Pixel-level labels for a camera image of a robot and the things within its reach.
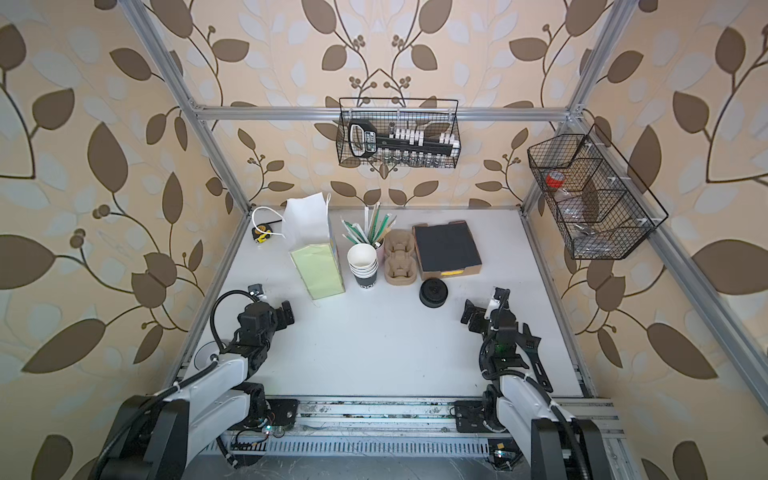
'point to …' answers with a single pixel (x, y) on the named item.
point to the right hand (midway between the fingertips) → (483, 305)
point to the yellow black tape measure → (259, 236)
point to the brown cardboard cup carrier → (400, 264)
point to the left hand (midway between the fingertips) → (267, 304)
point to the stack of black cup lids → (433, 292)
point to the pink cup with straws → (374, 233)
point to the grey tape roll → (206, 355)
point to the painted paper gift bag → (307, 233)
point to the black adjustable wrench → (530, 343)
